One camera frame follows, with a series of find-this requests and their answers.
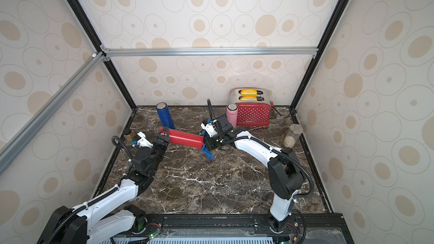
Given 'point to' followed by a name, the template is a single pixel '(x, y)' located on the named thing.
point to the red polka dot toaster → (254, 105)
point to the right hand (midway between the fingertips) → (201, 148)
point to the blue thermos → (165, 115)
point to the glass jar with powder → (293, 134)
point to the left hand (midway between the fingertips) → (173, 129)
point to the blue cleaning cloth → (204, 149)
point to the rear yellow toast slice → (248, 92)
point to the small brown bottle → (128, 135)
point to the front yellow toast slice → (248, 97)
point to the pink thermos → (232, 110)
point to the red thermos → (181, 137)
